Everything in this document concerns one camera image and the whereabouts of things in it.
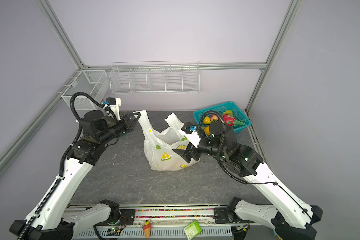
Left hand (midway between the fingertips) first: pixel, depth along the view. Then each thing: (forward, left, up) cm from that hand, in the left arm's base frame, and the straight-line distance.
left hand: (140, 116), depth 64 cm
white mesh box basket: (+45, +41, -12) cm, 62 cm away
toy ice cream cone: (-38, +1, -36) cm, 52 cm away
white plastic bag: (-4, -5, -20) cm, 21 cm away
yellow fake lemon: (+26, -37, -35) cm, 57 cm away
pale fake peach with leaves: (+26, -42, -33) cm, 60 cm away
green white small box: (-40, -20, -36) cm, 58 cm away
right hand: (-12, -17, -1) cm, 21 cm away
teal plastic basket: (+32, -59, -32) cm, 74 cm away
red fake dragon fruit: (+22, -53, -32) cm, 66 cm away
